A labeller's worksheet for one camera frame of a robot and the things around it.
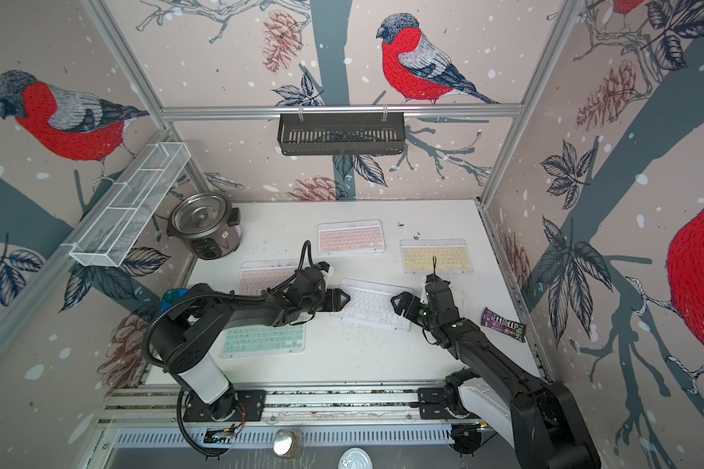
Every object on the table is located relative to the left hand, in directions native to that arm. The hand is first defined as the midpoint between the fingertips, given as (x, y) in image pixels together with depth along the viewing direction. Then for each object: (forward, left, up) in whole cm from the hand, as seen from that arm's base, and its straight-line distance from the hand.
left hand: (350, 299), depth 90 cm
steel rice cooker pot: (+26, +52, +6) cm, 59 cm away
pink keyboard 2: (+26, -3, -1) cm, 26 cm away
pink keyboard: (+9, +32, -2) cm, 33 cm away
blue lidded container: (-2, +53, +7) cm, 53 cm away
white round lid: (-39, -2, +4) cm, 39 cm away
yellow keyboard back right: (+18, -36, -3) cm, 41 cm away
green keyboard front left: (-12, +25, -3) cm, 28 cm away
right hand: (-2, -15, +3) cm, 15 cm away
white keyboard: (-1, -7, -1) cm, 7 cm away
